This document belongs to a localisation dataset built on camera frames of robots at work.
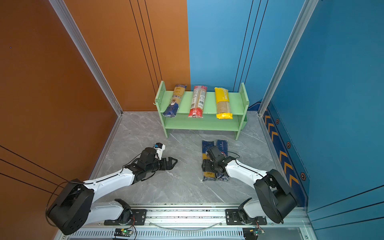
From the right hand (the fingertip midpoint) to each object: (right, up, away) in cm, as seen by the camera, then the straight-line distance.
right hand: (206, 167), depth 89 cm
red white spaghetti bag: (-5, +35, -8) cm, 37 cm away
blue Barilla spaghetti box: (+11, +12, +7) cm, 18 cm away
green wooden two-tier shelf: (+21, +40, +3) cm, 45 cm away
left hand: (-20, +5, -2) cm, 21 cm away
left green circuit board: (-41, -26, -18) cm, 52 cm away
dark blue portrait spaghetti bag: (+1, +12, +10) cm, 16 cm away
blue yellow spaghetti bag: (-19, +33, -10) cm, 39 cm away
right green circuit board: (+20, -26, -19) cm, 38 cm away
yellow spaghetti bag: (+9, +36, -7) cm, 38 cm away
